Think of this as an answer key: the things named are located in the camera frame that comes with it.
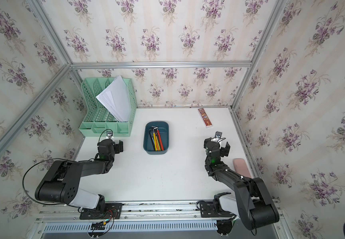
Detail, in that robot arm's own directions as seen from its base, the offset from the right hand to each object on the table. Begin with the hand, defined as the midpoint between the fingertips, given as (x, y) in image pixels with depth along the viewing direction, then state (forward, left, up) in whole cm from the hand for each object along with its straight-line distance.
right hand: (221, 140), depth 87 cm
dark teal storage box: (+8, +41, -10) cm, 43 cm away
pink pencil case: (-12, -12, -10) cm, 20 cm away
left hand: (+1, +67, -5) cm, 67 cm away
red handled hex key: (+5, +37, -9) cm, 39 cm away
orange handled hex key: (+4, +40, -10) cm, 41 cm away
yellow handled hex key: (+8, +42, -10) cm, 43 cm away
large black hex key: (+13, +46, -10) cm, 49 cm away
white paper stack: (+24, +66, +11) cm, 72 cm away
